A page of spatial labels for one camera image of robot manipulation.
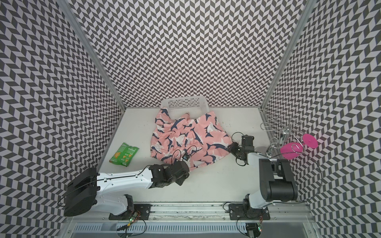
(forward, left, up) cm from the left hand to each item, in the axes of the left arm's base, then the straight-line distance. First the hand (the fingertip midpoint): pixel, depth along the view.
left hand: (182, 173), depth 81 cm
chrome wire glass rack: (+11, -53, +21) cm, 58 cm away
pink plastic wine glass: (+1, -49, +23) cm, 55 cm away
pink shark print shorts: (+24, -12, -4) cm, 27 cm away
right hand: (+16, -29, -4) cm, 34 cm away
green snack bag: (+12, +36, -2) cm, 38 cm away
